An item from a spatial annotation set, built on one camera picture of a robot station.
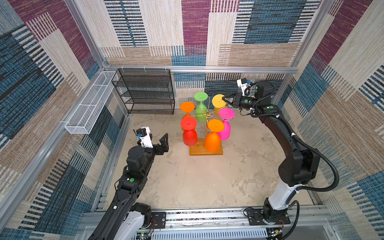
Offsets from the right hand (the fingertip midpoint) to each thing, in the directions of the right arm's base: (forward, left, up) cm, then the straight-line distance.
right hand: (222, 100), depth 77 cm
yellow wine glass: (-1, +2, -2) cm, 3 cm away
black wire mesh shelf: (+32, +49, -18) cm, 61 cm away
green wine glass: (-1, +11, -6) cm, 12 cm away
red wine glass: (-13, +17, -2) cm, 22 cm away
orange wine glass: (-17, +6, -9) cm, 21 cm away
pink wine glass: (-8, -1, -1) cm, 8 cm away
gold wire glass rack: (-6, +7, -4) cm, 10 cm away
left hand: (-15, +31, -6) cm, 35 cm away
